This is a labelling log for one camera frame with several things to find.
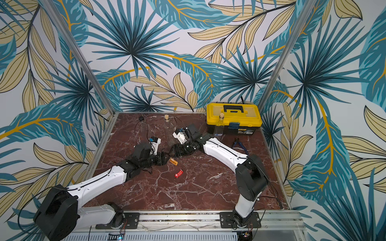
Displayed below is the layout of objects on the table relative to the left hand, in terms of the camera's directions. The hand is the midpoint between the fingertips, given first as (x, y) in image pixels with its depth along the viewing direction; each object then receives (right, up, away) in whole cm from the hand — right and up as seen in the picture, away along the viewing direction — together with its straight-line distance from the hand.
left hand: (167, 157), depth 83 cm
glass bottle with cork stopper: (-1, +9, +10) cm, 14 cm away
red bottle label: (+6, -11, +6) cm, 14 cm away
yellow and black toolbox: (+44, +22, +12) cm, 51 cm away
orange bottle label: (+3, -2, 0) cm, 4 cm away
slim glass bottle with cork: (+30, +15, +9) cm, 35 cm away
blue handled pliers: (+44, +8, +21) cm, 49 cm away
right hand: (+4, +2, -2) cm, 5 cm away
